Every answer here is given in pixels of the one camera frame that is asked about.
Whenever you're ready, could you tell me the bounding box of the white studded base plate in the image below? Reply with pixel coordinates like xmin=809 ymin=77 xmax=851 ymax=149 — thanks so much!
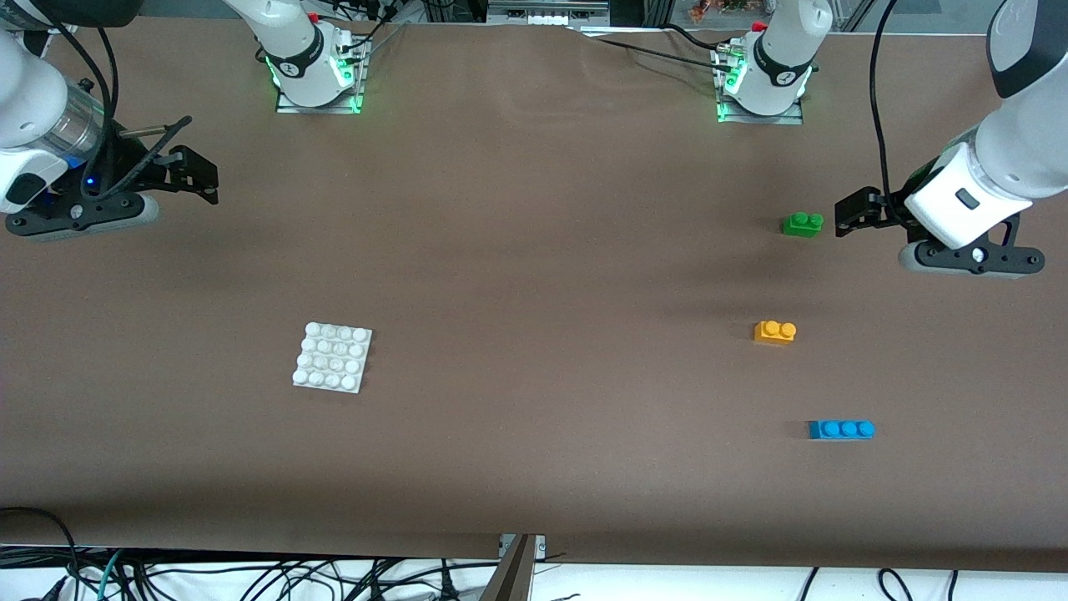
xmin=292 ymin=321 xmax=374 ymax=395

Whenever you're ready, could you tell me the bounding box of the blue three-stud block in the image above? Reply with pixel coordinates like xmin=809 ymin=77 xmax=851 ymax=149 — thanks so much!
xmin=808 ymin=419 xmax=876 ymax=442

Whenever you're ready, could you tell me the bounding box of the brown table cover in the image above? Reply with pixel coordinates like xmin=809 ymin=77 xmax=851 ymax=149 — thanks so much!
xmin=0 ymin=17 xmax=1068 ymax=573

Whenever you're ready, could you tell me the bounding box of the long black base cable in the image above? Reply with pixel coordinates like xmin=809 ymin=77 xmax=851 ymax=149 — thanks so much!
xmin=576 ymin=32 xmax=739 ymax=68

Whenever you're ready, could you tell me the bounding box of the black looped floor cable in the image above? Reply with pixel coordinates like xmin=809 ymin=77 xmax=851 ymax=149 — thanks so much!
xmin=0 ymin=506 xmax=81 ymax=601

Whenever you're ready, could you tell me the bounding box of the grey connector rail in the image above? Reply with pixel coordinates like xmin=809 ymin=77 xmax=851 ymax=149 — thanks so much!
xmin=486 ymin=0 xmax=612 ymax=28

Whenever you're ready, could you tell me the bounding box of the teal cable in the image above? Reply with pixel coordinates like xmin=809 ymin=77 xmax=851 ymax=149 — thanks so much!
xmin=93 ymin=549 xmax=126 ymax=601

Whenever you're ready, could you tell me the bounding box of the grey metal post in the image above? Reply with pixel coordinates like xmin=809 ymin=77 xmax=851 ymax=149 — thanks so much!
xmin=478 ymin=534 xmax=539 ymax=601

